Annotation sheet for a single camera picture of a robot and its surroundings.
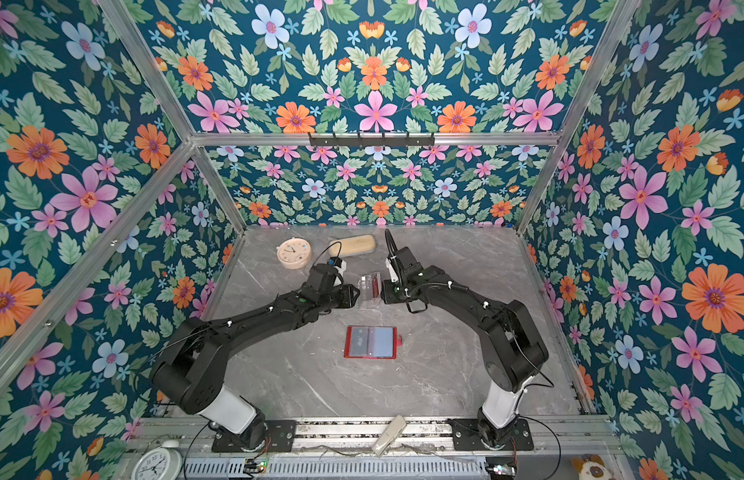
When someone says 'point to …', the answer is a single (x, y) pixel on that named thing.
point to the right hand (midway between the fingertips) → (386, 291)
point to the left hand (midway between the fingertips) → (361, 286)
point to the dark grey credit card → (359, 341)
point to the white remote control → (389, 434)
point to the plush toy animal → (591, 467)
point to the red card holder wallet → (372, 342)
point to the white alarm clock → (161, 463)
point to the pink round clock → (294, 252)
